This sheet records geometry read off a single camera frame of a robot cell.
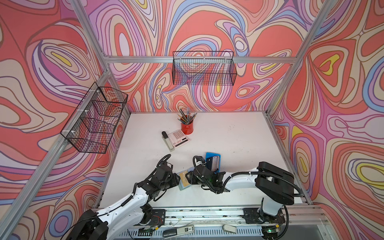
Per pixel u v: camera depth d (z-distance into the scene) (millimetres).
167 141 984
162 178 656
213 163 882
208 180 648
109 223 426
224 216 751
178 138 1015
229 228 684
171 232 653
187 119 1038
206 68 955
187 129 1040
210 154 931
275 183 472
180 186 823
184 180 842
